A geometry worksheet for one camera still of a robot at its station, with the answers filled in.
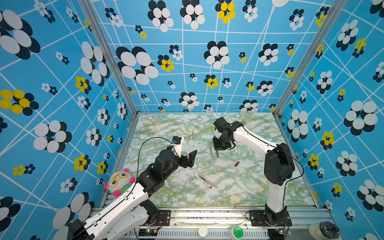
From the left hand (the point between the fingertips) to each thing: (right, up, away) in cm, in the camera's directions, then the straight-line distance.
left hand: (189, 148), depth 73 cm
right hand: (+16, -3, +18) cm, 24 cm away
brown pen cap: (+28, -13, +19) cm, 36 cm away
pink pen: (+10, -21, +12) cm, 26 cm away
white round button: (+6, -35, -9) cm, 37 cm away
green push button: (+20, -34, -11) cm, 41 cm away
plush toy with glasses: (-38, -19, +5) cm, 42 cm away
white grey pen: (+7, -21, +12) cm, 25 cm away
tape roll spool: (+57, -33, -11) cm, 67 cm away
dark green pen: (+16, -6, +15) cm, 23 cm away
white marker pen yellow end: (0, +3, +32) cm, 32 cm away
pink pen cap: (-1, -2, -8) cm, 8 cm away
